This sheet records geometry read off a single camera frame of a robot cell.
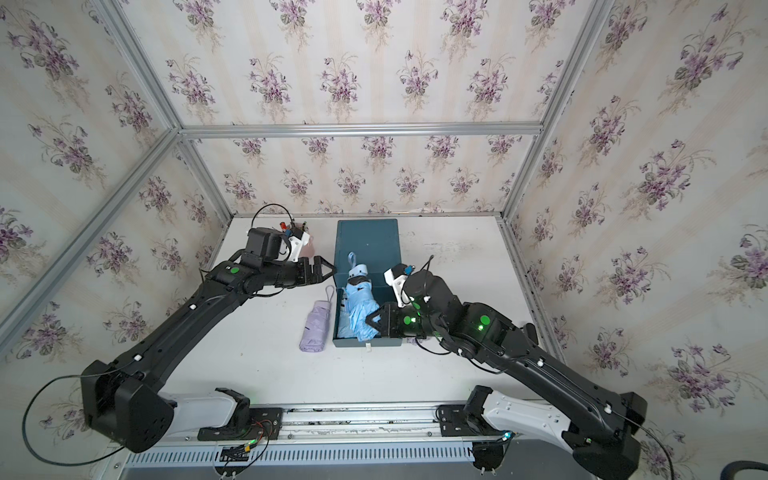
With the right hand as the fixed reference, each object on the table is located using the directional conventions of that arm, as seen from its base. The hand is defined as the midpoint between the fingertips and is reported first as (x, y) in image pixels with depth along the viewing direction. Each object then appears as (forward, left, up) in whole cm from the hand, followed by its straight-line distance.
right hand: (372, 319), depth 62 cm
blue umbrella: (+4, +3, +1) cm, 5 cm away
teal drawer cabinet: (+26, +1, -6) cm, 27 cm away
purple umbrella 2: (+6, -11, -26) cm, 29 cm away
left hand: (+15, +13, -5) cm, 20 cm away
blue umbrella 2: (+5, +9, -16) cm, 19 cm away
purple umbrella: (+6, +18, -25) cm, 32 cm away
